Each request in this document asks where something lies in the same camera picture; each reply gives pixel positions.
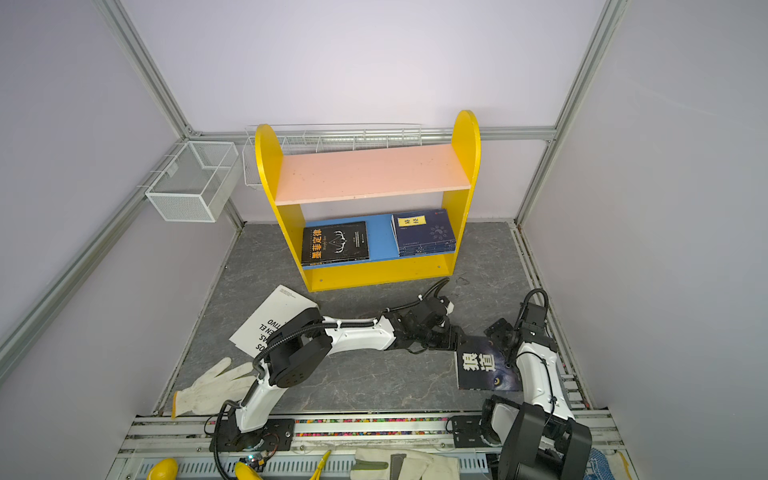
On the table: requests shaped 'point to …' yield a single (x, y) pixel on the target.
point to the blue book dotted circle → (424, 232)
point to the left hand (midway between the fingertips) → (465, 350)
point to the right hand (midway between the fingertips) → (504, 343)
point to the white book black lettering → (282, 305)
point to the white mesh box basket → (202, 183)
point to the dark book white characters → (482, 366)
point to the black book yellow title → (335, 243)
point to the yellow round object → (166, 469)
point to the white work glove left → (214, 390)
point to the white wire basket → (310, 139)
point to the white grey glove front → (385, 464)
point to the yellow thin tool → (317, 474)
